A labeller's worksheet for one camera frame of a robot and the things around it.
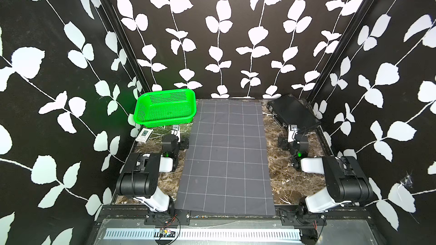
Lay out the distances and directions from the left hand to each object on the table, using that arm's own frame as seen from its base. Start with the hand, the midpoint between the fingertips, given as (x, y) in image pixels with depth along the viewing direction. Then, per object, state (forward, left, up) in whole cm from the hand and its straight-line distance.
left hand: (177, 131), depth 95 cm
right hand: (-3, -63, +1) cm, 63 cm away
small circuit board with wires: (-47, 0, -7) cm, 47 cm away
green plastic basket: (+24, +12, -6) cm, 28 cm away
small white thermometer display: (+1, +21, -4) cm, 21 cm away
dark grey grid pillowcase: (-21, -27, -7) cm, 35 cm away
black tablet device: (+21, -75, -9) cm, 78 cm away
